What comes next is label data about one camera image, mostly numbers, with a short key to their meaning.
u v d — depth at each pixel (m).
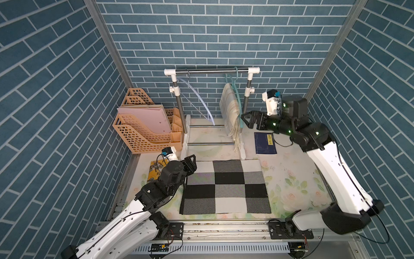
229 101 0.84
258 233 0.74
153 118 0.89
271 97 0.54
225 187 0.87
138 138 0.89
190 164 0.64
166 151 0.62
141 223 0.48
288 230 0.66
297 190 0.87
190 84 0.77
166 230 0.67
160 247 0.72
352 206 0.38
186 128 1.04
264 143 1.07
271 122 0.54
